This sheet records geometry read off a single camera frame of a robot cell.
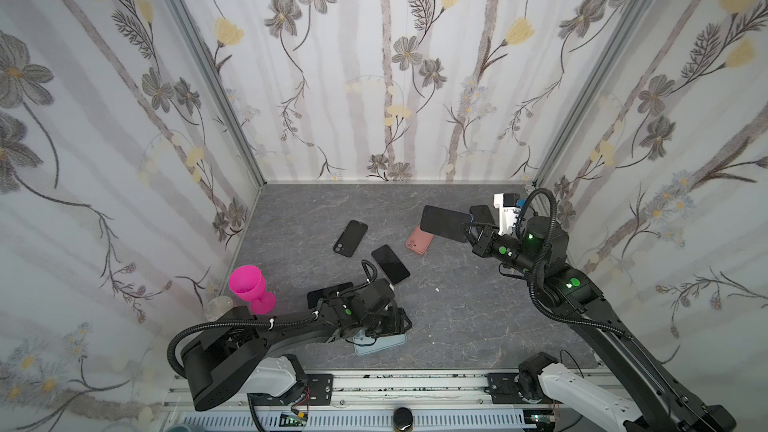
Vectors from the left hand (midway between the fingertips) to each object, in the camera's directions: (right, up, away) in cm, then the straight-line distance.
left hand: (402, 322), depth 80 cm
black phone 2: (+10, +27, -9) cm, 31 cm away
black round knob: (-1, -14, -17) cm, 22 cm away
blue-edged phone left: (-27, +4, +9) cm, 29 cm away
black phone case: (-18, +21, +24) cm, 37 cm away
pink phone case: (+7, +20, +23) cm, 31 cm away
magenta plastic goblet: (-44, +10, +3) cm, 45 cm away
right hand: (+13, +28, -15) cm, 34 cm away
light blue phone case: (-6, -7, +1) cm, 9 cm away
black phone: (-3, +13, +16) cm, 21 cm away
